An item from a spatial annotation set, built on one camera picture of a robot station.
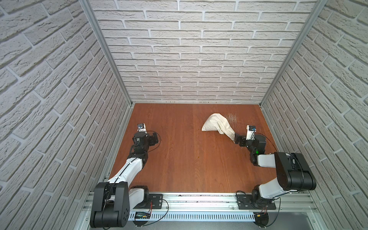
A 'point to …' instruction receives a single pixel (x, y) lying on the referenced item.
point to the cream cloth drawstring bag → (217, 122)
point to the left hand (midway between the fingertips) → (145, 130)
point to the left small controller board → (141, 215)
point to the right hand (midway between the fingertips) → (238, 132)
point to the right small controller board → (261, 219)
